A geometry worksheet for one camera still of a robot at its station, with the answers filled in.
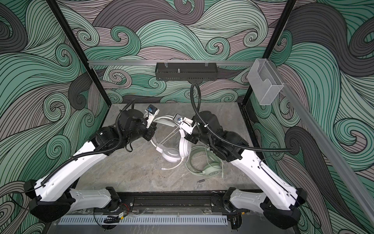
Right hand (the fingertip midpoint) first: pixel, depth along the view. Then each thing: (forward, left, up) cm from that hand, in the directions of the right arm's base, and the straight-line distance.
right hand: (187, 121), depth 63 cm
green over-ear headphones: (-11, -13, -28) cm, 33 cm away
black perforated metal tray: (+46, +1, -4) cm, 46 cm away
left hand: (+2, +15, -3) cm, 16 cm away
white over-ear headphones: (-13, +8, -7) cm, 16 cm away
